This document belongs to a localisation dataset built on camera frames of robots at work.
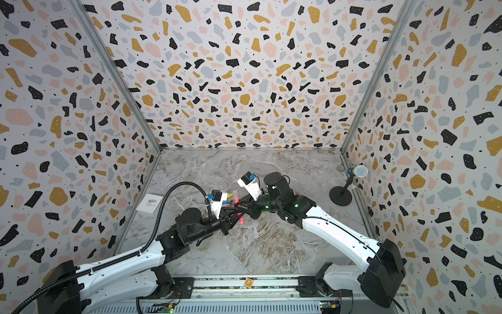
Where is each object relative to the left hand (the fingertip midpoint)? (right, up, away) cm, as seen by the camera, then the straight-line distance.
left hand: (245, 211), depth 70 cm
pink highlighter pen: (-3, +4, -1) cm, 5 cm away
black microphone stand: (+46, +1, +31) cm, 55 cm away
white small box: (-47, -3, +21) cm, 51 cm away
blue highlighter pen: (-6, +4, -5) cm, 9 cm away
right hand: (-3, +2, 0) cm, 4 cm away
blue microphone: (+45, +14, +8) cm, 48 cm away
